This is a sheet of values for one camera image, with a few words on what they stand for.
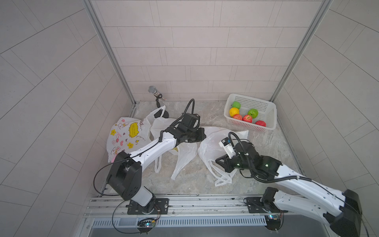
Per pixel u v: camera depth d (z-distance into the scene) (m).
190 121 0.63
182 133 0.60
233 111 1.03
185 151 0.86
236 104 1.08
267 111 1.06
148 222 0.65
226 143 0.64
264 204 0.63
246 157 0.53
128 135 0.83
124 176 0.41
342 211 0.39
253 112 1.02
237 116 1.00
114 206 0.72
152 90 0.85
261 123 0.97
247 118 0.99
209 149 0.79
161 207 0.71
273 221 0.67
